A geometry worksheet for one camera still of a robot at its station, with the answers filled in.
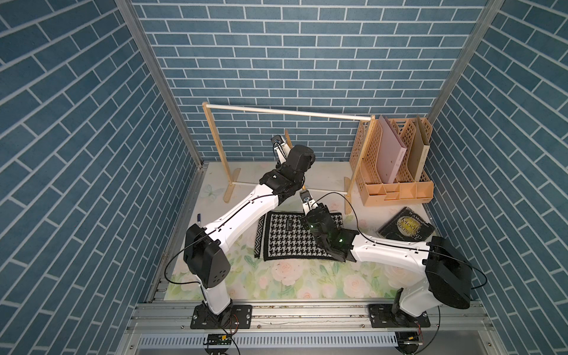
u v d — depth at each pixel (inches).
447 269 17.0
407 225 37.8
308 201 25.8
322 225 22.8
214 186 43.3
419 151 35.9
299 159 22.0
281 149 25.7
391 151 35.5
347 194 41.6
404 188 41.0
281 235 35.9
